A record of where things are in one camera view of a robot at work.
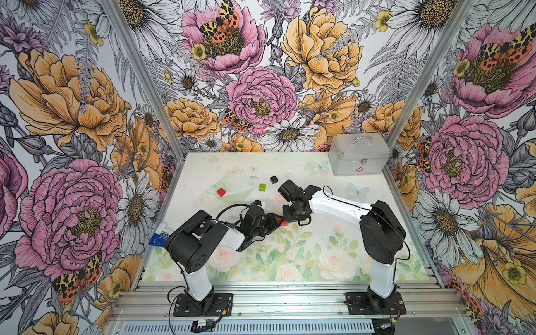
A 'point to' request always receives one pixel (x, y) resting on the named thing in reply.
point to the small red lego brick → (221, 192)
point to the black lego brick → (273, 179)
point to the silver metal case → (358, 154)
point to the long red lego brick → (284, 223)
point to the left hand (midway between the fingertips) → (282, 224)
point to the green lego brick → (262, 187)
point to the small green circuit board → (202, 325)
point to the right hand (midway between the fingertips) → (291, 222)
